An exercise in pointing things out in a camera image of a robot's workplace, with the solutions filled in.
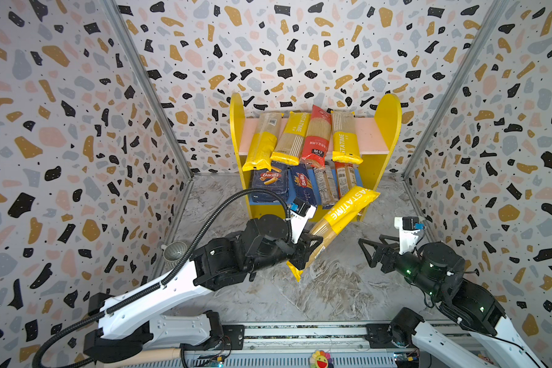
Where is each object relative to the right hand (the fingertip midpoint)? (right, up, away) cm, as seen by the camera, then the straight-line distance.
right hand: (367, 237), depth 62 cm
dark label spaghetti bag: (-6, +15, +32) cm, 36 cm away
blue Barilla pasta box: (-27, +18, +30) cm, 44 cm away
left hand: (-13, +2, -8) cm, 16 cm away
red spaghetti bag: (+3, +19, +35) cm, 40 cm away
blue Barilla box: (-16, +15, +31) cm, 37 cm away
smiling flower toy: (-12, -38, +7) cm, 41 cm away
